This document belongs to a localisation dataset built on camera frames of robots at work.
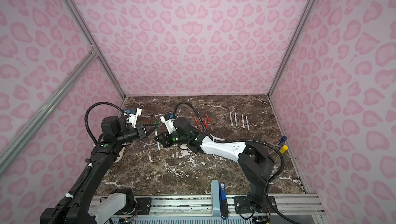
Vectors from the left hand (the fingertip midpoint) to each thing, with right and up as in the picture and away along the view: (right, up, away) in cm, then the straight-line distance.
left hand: (156, 124), depth 73 cm
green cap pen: (0, -5, 0) cm, 5 cm away
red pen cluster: (+26, -1, +31) cm, 40 cm away
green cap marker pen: (+44, 0, +32) cm, 55 cm away
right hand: (0, -6, 0) cm, 6 cm away
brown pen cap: (-15, -1, +32) cm, 35 cm away
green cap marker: (+41, 0, +33) cm, 53 cm away
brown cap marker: (+49, -2, +30) cm, 57 cm away
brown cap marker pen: (+52, -3, +30) cm, 60 cm away
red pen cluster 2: (+23, -1, +31) cm, 38 cm away
